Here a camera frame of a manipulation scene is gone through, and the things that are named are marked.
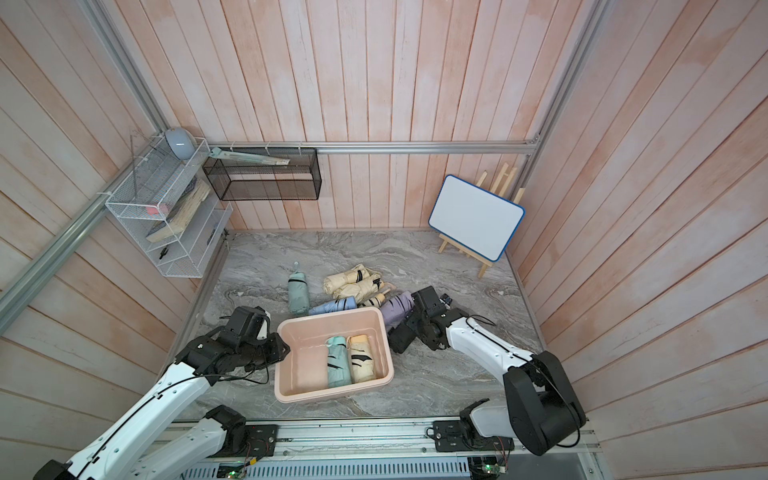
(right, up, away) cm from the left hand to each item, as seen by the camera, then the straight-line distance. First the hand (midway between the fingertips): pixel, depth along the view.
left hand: (285, 355), depth 78 cm
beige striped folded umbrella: (+24, +12, +17) cm, 32 cm away
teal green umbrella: (+13, -4, +6) cm, 15 cm away
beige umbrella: (+20, -3, +6) cm, 21 cm away
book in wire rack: (-29, +38, +2) cm, 48 cm away
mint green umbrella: (-3, +14, +22) cm, 26 cm away
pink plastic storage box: (+3, -7, +4) cm, 9 cm away
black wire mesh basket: (-25, +54, +29) cm, 66 cm away
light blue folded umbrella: (+11, +11, +15) cm, 22 cm away
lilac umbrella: (+30, +9, +17) cm, 35 cm away
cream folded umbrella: (+16, +20, +23) cm, 34 cm away
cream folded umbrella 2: (+19, +15, +20) cm, 31 cm away
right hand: (+35, +6, +12) cm, 38 cm away
